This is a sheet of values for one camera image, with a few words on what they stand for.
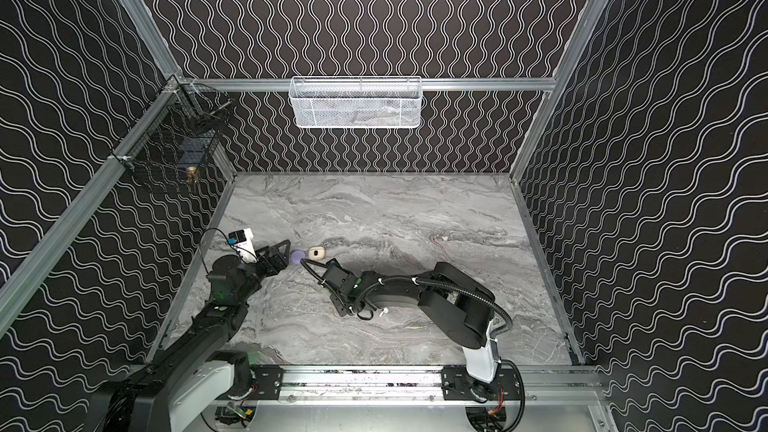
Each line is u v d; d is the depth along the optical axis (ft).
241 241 2.39
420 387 2.47
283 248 2.66
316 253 3.16
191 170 2.69
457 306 1.58
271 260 2.45
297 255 3.19
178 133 3.08
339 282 2.26
